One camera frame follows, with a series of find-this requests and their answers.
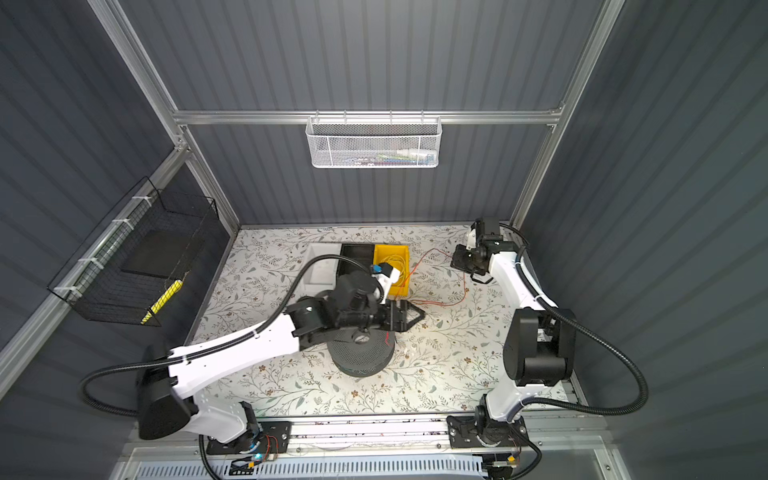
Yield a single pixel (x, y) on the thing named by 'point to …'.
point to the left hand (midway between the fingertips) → (418, 313)
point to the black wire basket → (92, 282)
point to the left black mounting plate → (267, 437)
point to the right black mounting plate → (470, 432)
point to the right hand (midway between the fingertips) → (460, 262)
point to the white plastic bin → (321, 275)
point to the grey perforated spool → (362, 353)
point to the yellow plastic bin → (383, 250)
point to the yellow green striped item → (160, 303)
